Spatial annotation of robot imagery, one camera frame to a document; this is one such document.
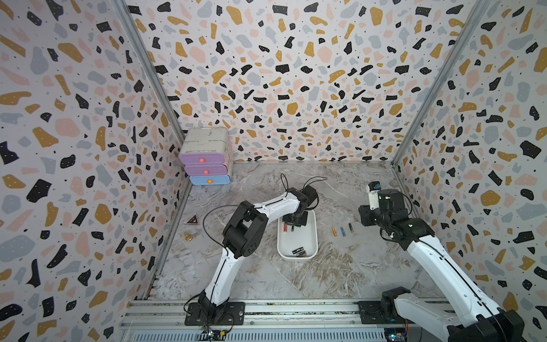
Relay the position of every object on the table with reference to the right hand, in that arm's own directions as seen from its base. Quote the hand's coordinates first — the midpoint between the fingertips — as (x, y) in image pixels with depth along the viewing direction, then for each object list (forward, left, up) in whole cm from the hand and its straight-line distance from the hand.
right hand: (365, 207), depth 80 cm
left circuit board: (-39, +53, -19) cm, 68 cm away
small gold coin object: (-5, +72, -16) cm, 74 cm away
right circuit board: (-37, -8, -21) cm, 43 cm away
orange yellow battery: (-1, +9, -20) cm, 21 cm away
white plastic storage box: (-5, +23, -16) cm, 28 cm away
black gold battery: (-10, +26, -18) cm, 33 cm away
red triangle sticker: (+3, +74, -17) cm, 76 cm away
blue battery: (0, +5, -19) cm, 20 cm away
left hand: (+3, +24, -18) cm, 30 cm away
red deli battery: (+1, +31, -18) cm, 36 cm away
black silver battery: (-11, +23, -19) cm, 32 cm away
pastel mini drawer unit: (+25, +67, +3) cm, 71 cm away
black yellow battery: (+2, +1, -19) cm, 19 cm away
